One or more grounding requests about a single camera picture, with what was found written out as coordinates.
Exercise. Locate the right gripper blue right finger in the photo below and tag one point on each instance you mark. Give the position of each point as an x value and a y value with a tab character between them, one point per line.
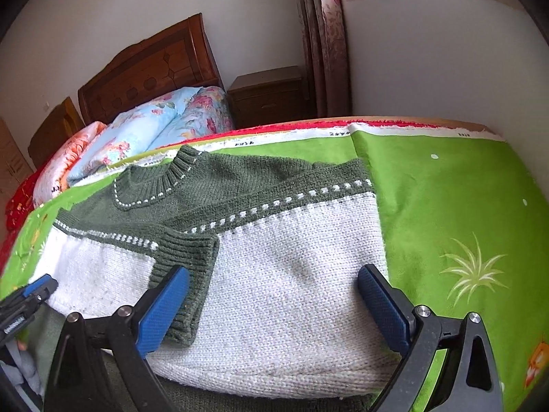
468	380

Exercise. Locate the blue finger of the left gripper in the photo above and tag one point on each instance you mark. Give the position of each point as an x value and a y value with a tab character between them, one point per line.
18	309

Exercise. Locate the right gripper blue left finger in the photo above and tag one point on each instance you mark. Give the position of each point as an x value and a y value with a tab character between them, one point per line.
78	378

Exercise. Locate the green and white knit sweater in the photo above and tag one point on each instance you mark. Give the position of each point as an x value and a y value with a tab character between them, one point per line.
273	247

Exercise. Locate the red floral bedsheet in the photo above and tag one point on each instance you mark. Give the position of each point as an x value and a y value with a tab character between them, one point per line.
19	206

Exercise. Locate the light wooden wardrobe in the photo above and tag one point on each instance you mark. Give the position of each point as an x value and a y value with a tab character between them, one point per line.
14	168

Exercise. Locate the small wooden headboard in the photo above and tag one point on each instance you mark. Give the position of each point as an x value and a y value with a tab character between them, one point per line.
59	126

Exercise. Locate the light blue floral pillow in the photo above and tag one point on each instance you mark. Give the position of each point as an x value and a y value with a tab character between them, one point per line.
131	133

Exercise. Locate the pink blue floral pillow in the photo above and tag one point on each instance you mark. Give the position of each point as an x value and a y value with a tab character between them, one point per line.
207	113

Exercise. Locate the large carved wooden headboard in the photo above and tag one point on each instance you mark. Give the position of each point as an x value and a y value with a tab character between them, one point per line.
177	57

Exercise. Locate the dark wooden nightstand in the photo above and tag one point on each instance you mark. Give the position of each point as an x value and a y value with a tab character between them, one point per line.
268	97

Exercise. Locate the pink floral curtain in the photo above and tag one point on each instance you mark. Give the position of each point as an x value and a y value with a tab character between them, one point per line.
326	56

